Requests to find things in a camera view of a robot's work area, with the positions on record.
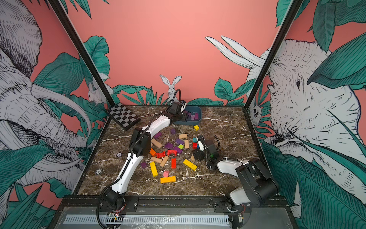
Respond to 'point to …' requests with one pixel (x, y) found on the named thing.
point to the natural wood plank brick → (187, 143)
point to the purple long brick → (179, 141)
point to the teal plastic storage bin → (191, 109)
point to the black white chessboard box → (123, 116)
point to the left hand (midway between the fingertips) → (186, 111)
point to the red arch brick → (170, 151)
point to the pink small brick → (166, 173)
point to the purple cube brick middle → (173, 131)
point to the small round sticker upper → (119, 154)
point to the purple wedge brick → (168, 145)
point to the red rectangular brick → (174, 163)
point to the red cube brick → (194, 145)
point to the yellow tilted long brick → (189, 164)
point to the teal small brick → (194, 140)
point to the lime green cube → (180, 146)
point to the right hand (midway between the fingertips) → (198, 144)
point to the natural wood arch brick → (183, 136)
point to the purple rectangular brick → (157, 134)
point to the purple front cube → (144, 165)
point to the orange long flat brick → (167, 179)
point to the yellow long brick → (154, 169)
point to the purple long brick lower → (178, 149)
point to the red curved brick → (160, 155)
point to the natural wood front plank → (156, 160)
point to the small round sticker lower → (98, 171)
